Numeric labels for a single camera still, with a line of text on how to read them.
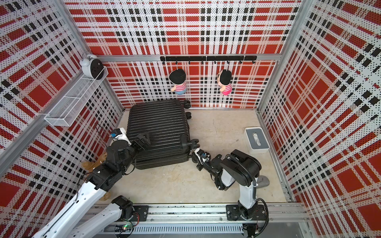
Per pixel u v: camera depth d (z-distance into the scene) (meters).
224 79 0.94
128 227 0.69
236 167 0.49
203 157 0.74
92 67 0.78
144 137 0.65
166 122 0.84
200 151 0.74
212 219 0.73
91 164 0.80
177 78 0.93
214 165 0.69
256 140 0.96
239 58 0.88
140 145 0.62
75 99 0.75
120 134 0.61
